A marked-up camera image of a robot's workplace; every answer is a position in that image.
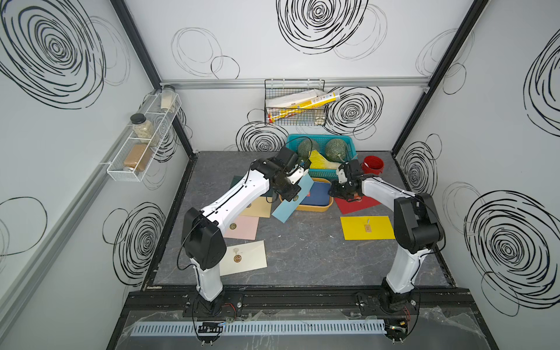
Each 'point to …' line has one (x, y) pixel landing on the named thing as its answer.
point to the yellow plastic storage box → (281, 197)
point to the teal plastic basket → (293, 140)
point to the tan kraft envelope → (262, 207)
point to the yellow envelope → (367, 227)
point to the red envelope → (347, 207)
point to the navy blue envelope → (318, 195)
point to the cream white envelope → (244, 257)
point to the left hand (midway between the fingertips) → (292, 191)
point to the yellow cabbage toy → (318, 161)
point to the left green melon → (305, 146)
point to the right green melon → (336, 149)
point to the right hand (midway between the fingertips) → (332, 191)
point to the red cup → (372, 165)
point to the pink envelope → (242, 227)
